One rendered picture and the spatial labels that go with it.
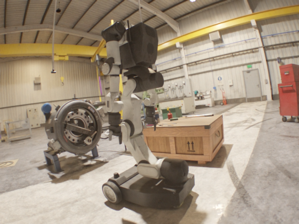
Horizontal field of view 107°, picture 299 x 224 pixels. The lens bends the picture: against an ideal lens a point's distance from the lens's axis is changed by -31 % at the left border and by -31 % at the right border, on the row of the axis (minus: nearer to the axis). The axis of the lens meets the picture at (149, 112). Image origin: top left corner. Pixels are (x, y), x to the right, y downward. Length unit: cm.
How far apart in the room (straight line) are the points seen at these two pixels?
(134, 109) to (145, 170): 47
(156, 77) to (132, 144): 55
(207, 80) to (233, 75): 211
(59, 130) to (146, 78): 137
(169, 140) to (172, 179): 92
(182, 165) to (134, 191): 40
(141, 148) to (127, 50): 75
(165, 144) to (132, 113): 97
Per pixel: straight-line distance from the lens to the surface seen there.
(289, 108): 387
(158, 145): 215
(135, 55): 115
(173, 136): 197
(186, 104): 767
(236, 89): 1173
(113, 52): 109
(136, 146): 128
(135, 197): 127
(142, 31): 117
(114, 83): 107
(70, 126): 214
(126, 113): 127
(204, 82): 1254
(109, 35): 114
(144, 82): 113
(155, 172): 119
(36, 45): 1398
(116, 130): 110
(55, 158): 248
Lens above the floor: 78
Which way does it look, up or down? 3 degrees down
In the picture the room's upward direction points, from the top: 8 degrees counter-clockwise
